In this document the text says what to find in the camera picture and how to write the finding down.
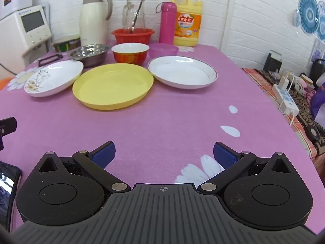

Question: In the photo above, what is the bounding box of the red plastic basket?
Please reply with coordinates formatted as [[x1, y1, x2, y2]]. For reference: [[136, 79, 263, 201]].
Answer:
[[111, 28, 155, 45]]

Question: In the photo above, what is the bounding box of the white charger cable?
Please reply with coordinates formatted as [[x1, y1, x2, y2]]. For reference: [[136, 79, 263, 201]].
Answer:
[[279, 71, 296, 107]]

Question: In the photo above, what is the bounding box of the black smartphone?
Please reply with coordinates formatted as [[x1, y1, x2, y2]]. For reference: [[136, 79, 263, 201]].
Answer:
[[0, 161, 22, 232]]

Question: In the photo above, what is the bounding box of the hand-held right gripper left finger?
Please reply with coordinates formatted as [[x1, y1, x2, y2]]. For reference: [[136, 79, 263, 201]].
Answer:
[[38, 141, 131, 194]]

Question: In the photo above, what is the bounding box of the black box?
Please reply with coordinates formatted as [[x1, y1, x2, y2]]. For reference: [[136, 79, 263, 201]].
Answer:
[[263, 53, 283, 73]]

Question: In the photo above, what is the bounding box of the glass pitcher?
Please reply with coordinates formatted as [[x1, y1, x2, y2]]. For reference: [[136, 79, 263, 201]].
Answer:
[[122, 0, 146, 31]]

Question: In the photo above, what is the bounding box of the white water dispenser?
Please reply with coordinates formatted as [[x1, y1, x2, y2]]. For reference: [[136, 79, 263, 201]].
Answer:
[[0, 4, 52, 77]]

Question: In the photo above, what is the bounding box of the purple bag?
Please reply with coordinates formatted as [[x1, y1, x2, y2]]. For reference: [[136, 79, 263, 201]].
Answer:
[[310, 76, 325, 125]]

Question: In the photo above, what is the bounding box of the white plate with dark rim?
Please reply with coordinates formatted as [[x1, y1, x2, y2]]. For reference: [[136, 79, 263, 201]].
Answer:
[[147, 56, 218, 90]]

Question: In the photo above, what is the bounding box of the white power strip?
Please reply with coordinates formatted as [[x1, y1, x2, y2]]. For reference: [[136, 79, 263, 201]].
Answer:
[[272, 84, 300, 117]]

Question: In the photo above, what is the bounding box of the white floral plate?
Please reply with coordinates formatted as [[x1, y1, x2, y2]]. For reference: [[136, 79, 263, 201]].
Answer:
[[24, 60, 84, 97]]

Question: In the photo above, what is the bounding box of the plaid blanket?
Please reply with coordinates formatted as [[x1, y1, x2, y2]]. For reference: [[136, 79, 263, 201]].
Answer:
[[242, 67, 325, 163]]

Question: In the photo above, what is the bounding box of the jar with cream lid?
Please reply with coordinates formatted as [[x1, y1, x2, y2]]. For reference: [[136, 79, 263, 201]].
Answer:
[[300, 73, 315, 89]]

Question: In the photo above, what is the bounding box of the yellow plastic plate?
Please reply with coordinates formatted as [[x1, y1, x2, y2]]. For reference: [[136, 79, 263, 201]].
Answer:
[[72, 63, 154, 111]]

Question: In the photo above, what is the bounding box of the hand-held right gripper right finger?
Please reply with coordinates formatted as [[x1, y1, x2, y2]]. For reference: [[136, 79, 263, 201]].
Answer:
[[197, 142, 290, 194]]

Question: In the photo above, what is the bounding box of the white thermos jug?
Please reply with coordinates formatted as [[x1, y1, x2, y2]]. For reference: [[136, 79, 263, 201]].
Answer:
[[79, 0, 113, 47]]

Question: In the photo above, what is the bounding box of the purple floral tablecloth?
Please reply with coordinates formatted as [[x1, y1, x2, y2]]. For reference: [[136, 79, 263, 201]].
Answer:
[[0, 41, 318, 234]]

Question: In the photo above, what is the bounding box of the white charger plug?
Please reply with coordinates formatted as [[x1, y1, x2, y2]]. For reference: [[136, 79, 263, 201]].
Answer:
[[279, 72, 290, 88]]

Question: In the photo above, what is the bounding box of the orange cloth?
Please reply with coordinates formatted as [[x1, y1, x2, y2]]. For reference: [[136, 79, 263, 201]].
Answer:
[[0, 77, 13, 90]]

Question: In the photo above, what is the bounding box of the wall picture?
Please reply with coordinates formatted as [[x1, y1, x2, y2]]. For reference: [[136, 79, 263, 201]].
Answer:
[[308, 39, 325, 64]]

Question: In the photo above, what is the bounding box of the black tape roll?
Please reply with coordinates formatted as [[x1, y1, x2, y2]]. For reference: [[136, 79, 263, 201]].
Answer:
[[305, 126, 321, 141]]

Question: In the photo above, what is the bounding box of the pink water bottle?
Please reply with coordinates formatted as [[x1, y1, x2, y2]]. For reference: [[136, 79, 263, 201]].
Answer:
[[156, 2, 177, 44]]

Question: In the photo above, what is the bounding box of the purple plastic bowl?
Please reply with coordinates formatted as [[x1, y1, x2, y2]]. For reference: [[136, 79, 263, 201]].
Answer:
[[148, 43, 179, 59]]

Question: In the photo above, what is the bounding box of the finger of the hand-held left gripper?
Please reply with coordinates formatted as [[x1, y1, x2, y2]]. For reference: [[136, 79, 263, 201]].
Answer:
[[0, 117, 17, 151]]

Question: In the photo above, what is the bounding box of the green instant noodle bowl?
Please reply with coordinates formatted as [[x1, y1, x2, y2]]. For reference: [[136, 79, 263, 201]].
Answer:
[[52, 38, 81, 54]]

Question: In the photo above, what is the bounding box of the blue paper fan decoration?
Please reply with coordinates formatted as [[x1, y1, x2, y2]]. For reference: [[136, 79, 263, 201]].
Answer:
[[292, 0, 325, 41]]

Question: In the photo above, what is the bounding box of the stainless steel bowl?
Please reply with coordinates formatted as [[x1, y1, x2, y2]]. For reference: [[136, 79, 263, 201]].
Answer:
[[68, 44, 111, 68]]

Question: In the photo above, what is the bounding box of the yellow detergent bottle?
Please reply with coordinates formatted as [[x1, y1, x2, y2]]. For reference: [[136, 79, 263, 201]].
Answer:
[[171, 0, 203, 47]]

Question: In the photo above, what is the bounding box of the brown printed cloth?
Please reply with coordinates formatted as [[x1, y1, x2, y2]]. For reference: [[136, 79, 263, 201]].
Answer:
[[289, 89, 325, 138]]

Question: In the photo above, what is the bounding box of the red and white ceramic bowl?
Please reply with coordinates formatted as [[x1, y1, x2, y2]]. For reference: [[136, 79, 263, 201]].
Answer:
[[111, 43, 150, 66]]

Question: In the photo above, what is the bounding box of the black rubber frame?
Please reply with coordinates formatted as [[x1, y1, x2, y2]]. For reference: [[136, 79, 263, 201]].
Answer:
[[38, 54, 64, 68]]

